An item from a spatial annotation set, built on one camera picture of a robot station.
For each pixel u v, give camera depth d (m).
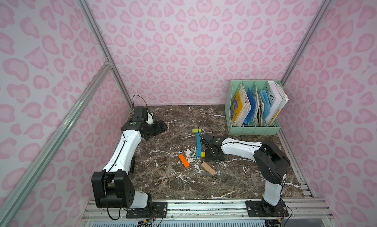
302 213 0.72
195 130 1.04
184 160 0.90
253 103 0.91
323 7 0.72
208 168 0.86
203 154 0.90
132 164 0.86
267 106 0.86
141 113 0.65
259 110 0.90
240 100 0.95
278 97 0.88
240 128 0.96
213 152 0.67
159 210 0.73
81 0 0.69
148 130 0.68
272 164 0.48
